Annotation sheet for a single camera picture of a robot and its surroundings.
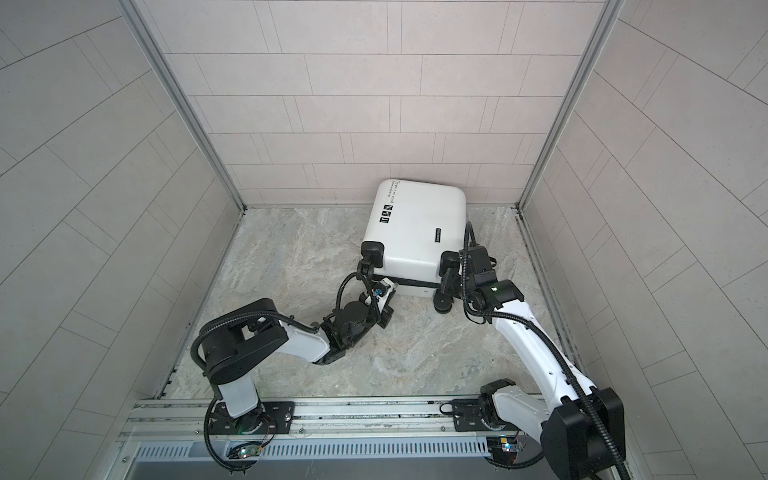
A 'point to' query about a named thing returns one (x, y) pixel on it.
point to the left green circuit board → (249, 450)
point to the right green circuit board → (502, 448)
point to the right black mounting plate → (468, 417)
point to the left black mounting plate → (266, 418)
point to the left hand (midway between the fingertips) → (403, 291)
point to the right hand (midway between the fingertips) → (442, 280)
